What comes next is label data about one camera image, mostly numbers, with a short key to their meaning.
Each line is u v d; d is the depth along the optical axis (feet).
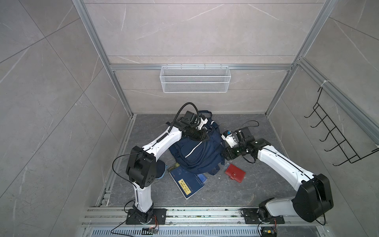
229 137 2.47
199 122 2.49
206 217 2.44
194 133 2.40
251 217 2.40
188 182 2.71
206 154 2.63
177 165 2.96
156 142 1.71
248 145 1.98
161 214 2.40
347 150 2.08
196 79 3.30
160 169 2.91
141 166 1.66
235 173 2.80
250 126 2.22
